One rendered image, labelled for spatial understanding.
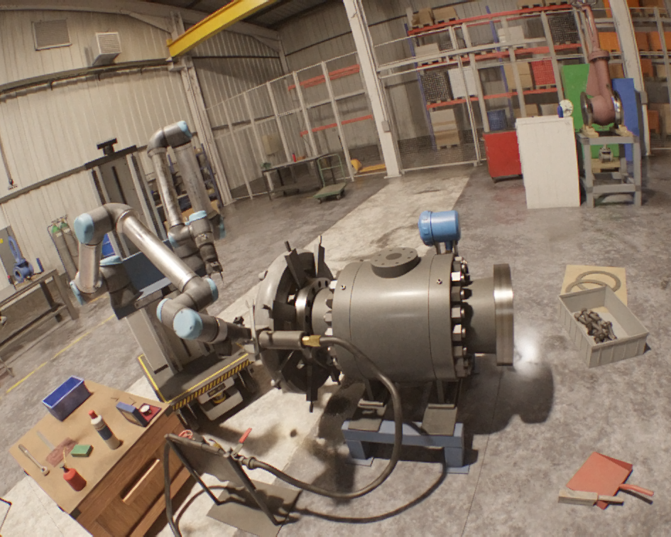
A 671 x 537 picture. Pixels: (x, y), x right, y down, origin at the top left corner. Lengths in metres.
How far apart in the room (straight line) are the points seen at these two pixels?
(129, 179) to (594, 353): 2.91
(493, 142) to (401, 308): 5.39
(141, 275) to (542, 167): 4.52
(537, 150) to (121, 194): 4.48
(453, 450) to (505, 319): 0.63
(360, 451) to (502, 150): 5.65
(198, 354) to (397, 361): 1.54
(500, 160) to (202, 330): 6.04
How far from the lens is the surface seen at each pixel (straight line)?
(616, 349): 2.38
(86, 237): 1.58
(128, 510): 2.06
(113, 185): 2.37
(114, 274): 2.14
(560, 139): 5.00
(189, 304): 1.28
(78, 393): 2.56
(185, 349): 2.61
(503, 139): 6.64
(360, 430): 1.75
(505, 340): 1.51
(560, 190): 5.12
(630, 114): 8.32
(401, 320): 1.47
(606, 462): 1.92
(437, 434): 1.66
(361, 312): 1.52
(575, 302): 2.80
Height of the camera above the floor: 1.52
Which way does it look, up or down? 21 degrees down
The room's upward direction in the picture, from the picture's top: 15 degrees counter-clockwise
